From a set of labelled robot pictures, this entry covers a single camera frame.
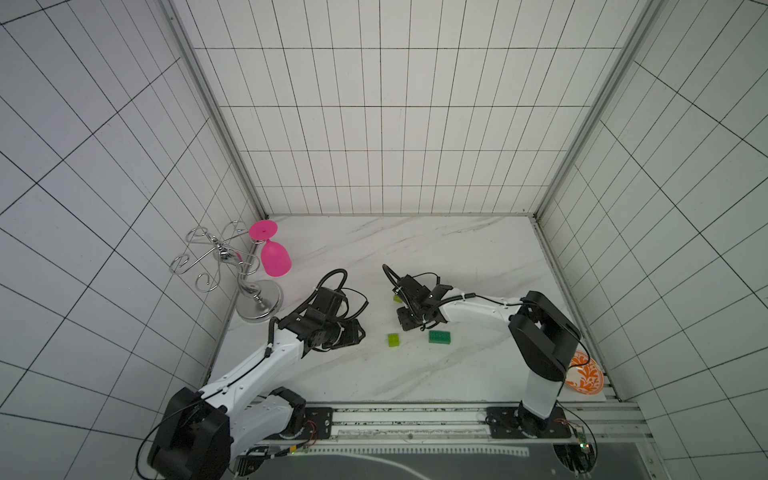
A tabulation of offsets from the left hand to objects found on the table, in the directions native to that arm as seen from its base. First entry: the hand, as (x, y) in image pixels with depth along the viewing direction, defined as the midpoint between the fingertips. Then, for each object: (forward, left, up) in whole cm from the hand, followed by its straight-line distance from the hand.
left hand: (354, 341), depth 81 cm
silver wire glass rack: (+14, +32, -4) cm, 35 cm away
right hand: (+11, -15, -5) cm, 19 cm away
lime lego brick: (+6, -12, +14) cm, 19 cm away
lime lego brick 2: (+2, -11, -4) cm, 12 cm away
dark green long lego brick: (+3, -25, -4) cm, 25 cm away
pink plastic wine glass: (+20, +24, +11) cm, 33 cm away
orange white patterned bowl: (-8, -63, -4) cm, 64 cm away
